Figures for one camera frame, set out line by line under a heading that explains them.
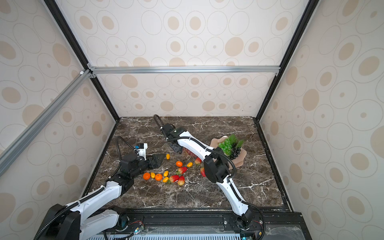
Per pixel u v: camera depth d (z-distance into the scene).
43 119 0.62
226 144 0.95
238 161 0.90
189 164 0.94
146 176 0.87
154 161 0.74
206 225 0.73
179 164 0.92
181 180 0.86
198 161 0.94
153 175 0.88
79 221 0.42
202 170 0.90
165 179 0.87
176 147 0.84
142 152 0.75
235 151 0.94
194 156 0.97
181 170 0.90
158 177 0.87
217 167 0.57
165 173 0.89
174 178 0.87
